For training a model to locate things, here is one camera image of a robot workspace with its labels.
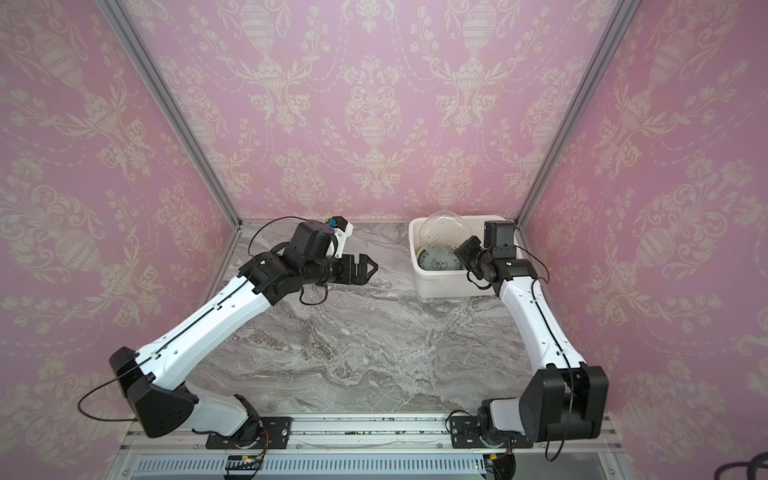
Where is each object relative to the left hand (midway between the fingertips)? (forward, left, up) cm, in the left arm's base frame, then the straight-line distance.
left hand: (365, 268), depth 71 cm
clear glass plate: (+17, -21, -4) cm, 27 cm away
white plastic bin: (+9, -24, -19) cm, 32 cm away
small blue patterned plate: (+22, -23, -23) cm, 39 cm away
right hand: (+11, -25, -5) cm, 27 cm away
